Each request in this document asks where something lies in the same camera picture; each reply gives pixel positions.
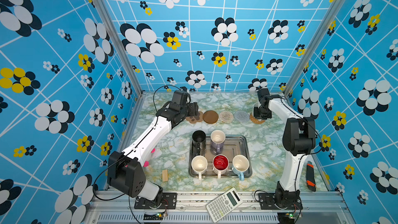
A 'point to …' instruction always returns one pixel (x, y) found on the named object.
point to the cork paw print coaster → (198, 117)
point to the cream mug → (199, 164)
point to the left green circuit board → (153, 216)
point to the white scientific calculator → (224, 204)
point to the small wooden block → (165, 175)
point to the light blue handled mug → (240, 164)
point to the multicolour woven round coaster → (225, 116)
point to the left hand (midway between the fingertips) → (194, 105)
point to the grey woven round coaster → (241, 116)
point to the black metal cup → (199, 138)
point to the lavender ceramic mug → (217, 138)
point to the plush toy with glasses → (146, 163)
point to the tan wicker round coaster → (255, 120)
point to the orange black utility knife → (311, 182)
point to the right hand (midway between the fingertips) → (261, 116)
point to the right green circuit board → (284, 216)
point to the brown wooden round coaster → (210, 116)
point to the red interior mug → (220, 164)
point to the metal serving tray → (233, 145)
